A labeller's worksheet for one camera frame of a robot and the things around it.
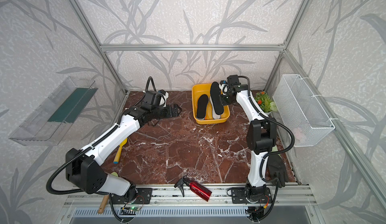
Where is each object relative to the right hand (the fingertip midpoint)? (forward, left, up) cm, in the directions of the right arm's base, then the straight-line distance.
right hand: (222, 100), depth 94 cm
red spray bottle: (-47, +17, -12) cm, 51 cm away
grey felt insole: (-4, +3, -12) cm, 13 cm away
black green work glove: (-39, -27, -14) cm, 49 cm away
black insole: (+5, +13, -12) cm, 18 cm away
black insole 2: (+7, +4, +1) cm, 8 cm away
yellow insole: (+1, +8, -14) cm, 16 cm away
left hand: (-13, +27, +6) cm, 31 cm away
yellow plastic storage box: (+26, +13, -15) cm, 33 cm away
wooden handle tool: (-53, +60, -13) cm, 81 cm away
